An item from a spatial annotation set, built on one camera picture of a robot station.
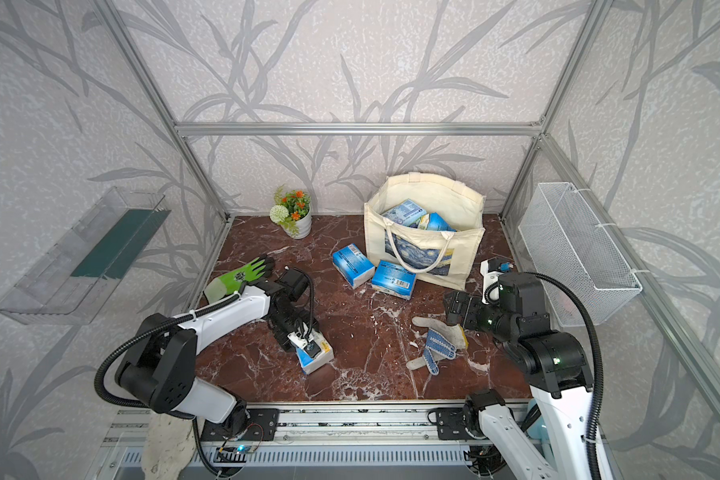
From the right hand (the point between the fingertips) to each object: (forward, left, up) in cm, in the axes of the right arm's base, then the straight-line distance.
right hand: (458, 297), depth 66 cm
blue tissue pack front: (-7, +37, -22) cm, 43 cm away
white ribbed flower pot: (+41, +45, -20) cm, 65 cm away
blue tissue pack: (+30, 0, -7) cm, 31 cm away
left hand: (+3, +39, -24) cm, 46 cm away
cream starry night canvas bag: (+30, +3, -8) cm, 31 cm away
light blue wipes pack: (+36, +9, -9) cm, 38 cm away
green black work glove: (+21, +67, -26) cm, 75 cm away
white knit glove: (-25, +68, -25) cm, 77 cm away
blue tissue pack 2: (+18, +13, -21) cm, 31 cm away
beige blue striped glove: (+1, 0, -26) cm, 26 cm away
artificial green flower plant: (+43, +49, -14) cm, 66 cm away
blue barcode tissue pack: (+24, +27, -21) cm, 41 cm away
